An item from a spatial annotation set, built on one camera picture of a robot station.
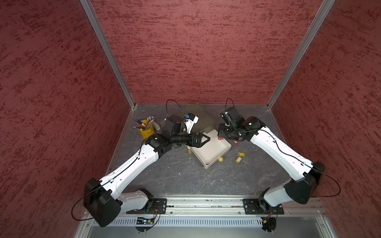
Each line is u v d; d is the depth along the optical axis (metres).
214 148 0.86
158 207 0.74
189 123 0.65
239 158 0.92
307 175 0.40
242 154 0.92
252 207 0.74
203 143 0.64
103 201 0.37
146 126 0.93
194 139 0.62
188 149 0.89
